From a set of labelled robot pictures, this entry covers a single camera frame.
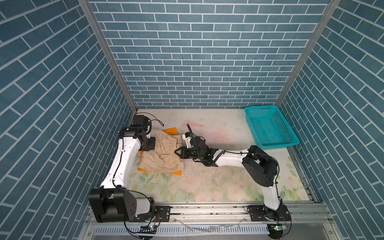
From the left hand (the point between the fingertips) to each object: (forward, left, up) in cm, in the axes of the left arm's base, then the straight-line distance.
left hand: (149, 145), depth 80 cm
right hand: (0, -12, -6) cm, 14 cm away
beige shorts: (-5, -7, -6) cm, 11 cm away
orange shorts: (+23, -9, -18) cm, 30 cm away
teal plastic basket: (+25, -82, -17) cm, 87 cm away
